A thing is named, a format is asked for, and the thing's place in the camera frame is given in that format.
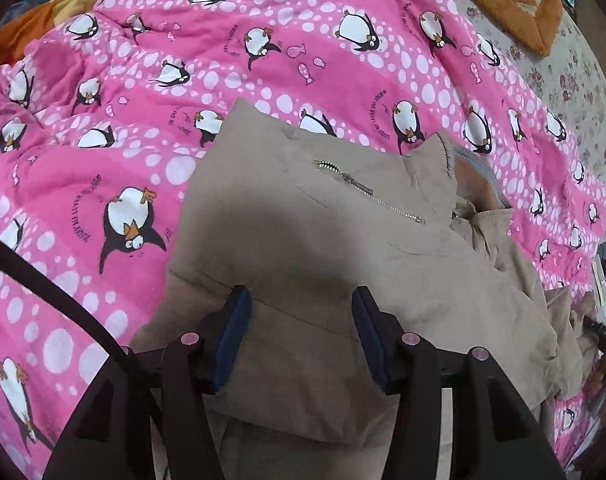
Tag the pink penguin print quilt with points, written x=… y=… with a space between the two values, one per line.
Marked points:
x=156 y=153

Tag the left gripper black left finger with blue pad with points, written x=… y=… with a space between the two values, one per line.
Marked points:
x=109 y=434

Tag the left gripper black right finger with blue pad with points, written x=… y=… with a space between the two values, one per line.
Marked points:
x=495 y=435

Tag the orange cloth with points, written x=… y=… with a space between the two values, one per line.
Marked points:
x=19 y=32

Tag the floral print bed sheet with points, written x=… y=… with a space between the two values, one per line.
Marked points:
x=558 y=75

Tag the beige zip jacket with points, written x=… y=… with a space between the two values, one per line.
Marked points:
x=301 y=219

